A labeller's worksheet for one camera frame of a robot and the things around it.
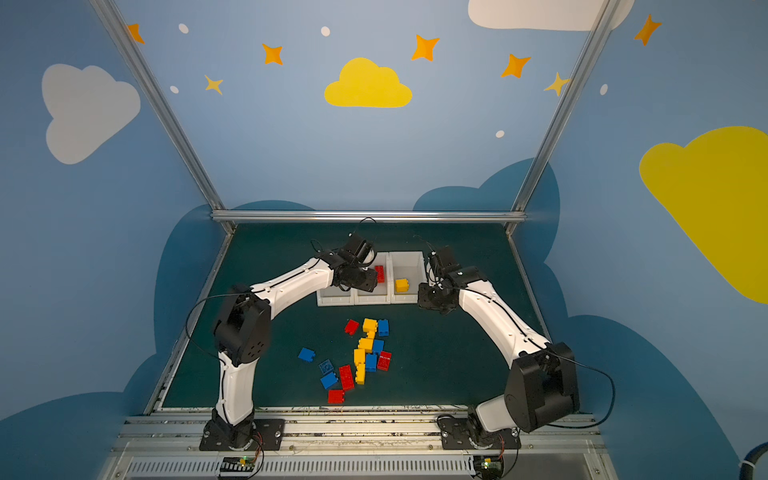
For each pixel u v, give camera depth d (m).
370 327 0.91
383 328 0.91
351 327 0.93
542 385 0.42
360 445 0.73
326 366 0.84
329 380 0.82
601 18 0.70
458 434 0.75
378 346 0.88
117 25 0.70
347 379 0.82
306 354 0.86
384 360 0.86
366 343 0.89
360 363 0.84
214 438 0.73
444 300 0.62
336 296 0.95
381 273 1.05
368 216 0.79
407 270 1.07
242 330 0.52
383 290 1.01
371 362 0.84
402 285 1.01
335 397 0.80
